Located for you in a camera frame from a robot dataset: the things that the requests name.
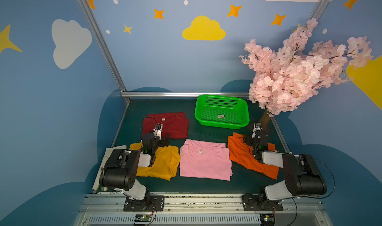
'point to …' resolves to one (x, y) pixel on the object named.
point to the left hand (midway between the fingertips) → (161, 130)
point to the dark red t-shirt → (175, 124)
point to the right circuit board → (267, 219)
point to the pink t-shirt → (205, 160)
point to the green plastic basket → (222, 111)
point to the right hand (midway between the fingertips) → (256, 132)
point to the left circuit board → (142, 218)
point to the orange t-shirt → (239, 152)
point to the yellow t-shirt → (164, 164)
